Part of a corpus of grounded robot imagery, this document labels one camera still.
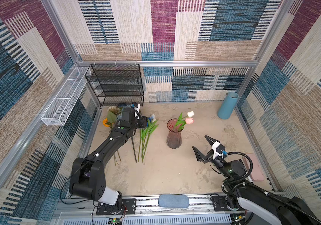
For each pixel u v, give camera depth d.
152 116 1.09
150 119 1.08
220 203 0.73
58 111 0.71
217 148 0.62
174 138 0.96
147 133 1.02
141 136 1.00
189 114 0.81
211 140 0.73
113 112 1.06
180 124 0.84
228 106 0.99
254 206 0.56
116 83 1.08
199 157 0.67
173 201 0.73
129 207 0.73
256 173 0.82
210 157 0.66
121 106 1.12
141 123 0.78
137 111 0.69
